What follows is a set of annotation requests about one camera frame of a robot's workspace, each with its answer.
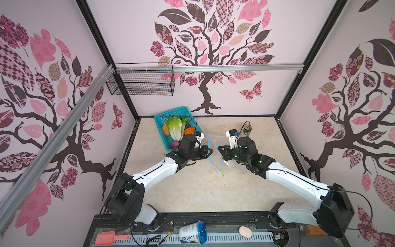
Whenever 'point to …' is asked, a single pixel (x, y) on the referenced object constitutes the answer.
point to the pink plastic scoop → (106, 239)
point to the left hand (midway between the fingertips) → (213, 153)
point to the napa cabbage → (176, 126)
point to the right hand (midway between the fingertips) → (218, 146)
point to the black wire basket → (156, 79)
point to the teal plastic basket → (161, 120)
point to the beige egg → (245, 231)
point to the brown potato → (166, 129)
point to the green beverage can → (247, 129)
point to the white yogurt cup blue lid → (195, 232)
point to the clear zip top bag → (216, 157)
